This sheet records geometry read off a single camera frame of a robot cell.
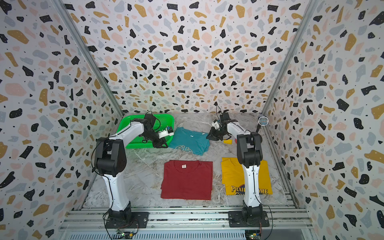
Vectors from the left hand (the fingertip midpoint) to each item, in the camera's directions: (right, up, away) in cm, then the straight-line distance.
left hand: (167, 142), depth 96 cm
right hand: (+27, +3, +6) cm, 28 cm away
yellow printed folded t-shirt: (+41, -19, -8) cm, 46 cm away
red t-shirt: (+15, -20, -11) cm, 27 cm away
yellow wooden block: (+40, 0, +7) cm, 41 cm away
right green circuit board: (+47, -41, -25) cm, 67 cm away
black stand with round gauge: (+56, +13, -15) cm, 59 cm away
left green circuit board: (-14, -41, -26) cm, 50 cm away
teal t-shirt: (+17, -1, +7) cm, 19 cm away
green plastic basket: (-1, +13, -8) cm, 16 cm away
